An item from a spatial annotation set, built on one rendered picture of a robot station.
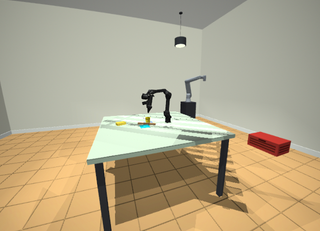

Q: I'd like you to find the yellow block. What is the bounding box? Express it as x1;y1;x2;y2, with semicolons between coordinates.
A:
115;121;126;126

